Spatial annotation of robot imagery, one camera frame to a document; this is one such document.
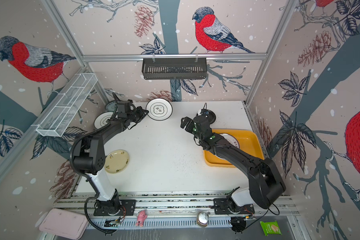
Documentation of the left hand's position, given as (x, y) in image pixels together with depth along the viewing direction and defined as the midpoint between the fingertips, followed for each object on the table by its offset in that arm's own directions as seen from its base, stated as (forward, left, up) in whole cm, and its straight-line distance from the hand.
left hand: (148, 109), depth 93 cm
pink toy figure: (-55, -2, -15) cm, 57 cm away
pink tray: (-57, +34, -17) cm, 69 cm away
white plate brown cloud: (+5, -6, -5) cm, 9 cm away
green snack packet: (-60, -62, -16) cm, 88 cm away
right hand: (-13, -23, +2) cm, 27 cm away
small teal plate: (+20, +37, -17) cm, 45 cm away
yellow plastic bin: (-14, -66, -17) cm, 70 cm away
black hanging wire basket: (+32, -16, +10) cm, 37 cm away
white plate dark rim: (+7, +40, -18) cm, 45 cm away
